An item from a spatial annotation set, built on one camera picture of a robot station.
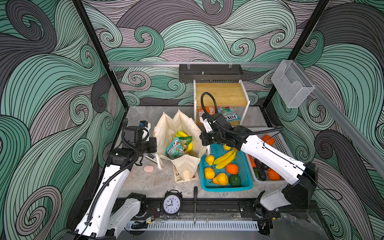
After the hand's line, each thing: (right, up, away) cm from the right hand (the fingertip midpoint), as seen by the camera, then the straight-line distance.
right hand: (200, 137), depth 75 cm
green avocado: (+19, -24, +3) cm, 30 cm away
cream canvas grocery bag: (-18, +5, +5) cm, 20 cm away
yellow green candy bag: (-8, -4, +11) cm, 14 cm away
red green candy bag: (-14, -7, +4) cm, 16 cm away
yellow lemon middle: (+7, -15, +12) cm, 21 cm away
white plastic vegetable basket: (+51, -7, +14) cm, 53 cm away
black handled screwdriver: (-2, -33, +1) cm, 33 cm away
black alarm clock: (-14, -33, -2) cm, 36 cm away
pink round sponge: (-29, -20, +11) cm, 37 cm away
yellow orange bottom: (+6, -20, +5) cm, 22 cm away
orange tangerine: (+19, -19, +6) cm, 27 cm away
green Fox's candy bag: (+20, +13, +17) cm, 29 cm away
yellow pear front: (+12, -23, +3) cm, 26 cm away
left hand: (-22, -1, -1) cm, 22 cm away
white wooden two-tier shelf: (+12, +23, +7) cm, 27 cm away
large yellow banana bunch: (-12, 0, +18) cm, 22 cm away
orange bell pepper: (+46, -5, +17) cm, 49 cm away
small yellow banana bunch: (+17, -15, +13) cm, 26 cm away
